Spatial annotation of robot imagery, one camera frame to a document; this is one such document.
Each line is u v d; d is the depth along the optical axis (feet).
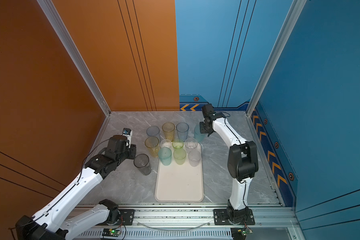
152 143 3.09
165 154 2.98
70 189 1.47
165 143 3.17
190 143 3.20
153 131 3.06
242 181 1.76
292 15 2.35
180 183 2.72
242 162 1.66
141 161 2.67
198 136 3.14
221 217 2.38
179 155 2.85
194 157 2.98
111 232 2.32
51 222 1.28
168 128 3.15
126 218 2.43
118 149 1.93
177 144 3.17
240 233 2.30
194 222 2.38
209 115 2.19
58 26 2.47
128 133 2.24
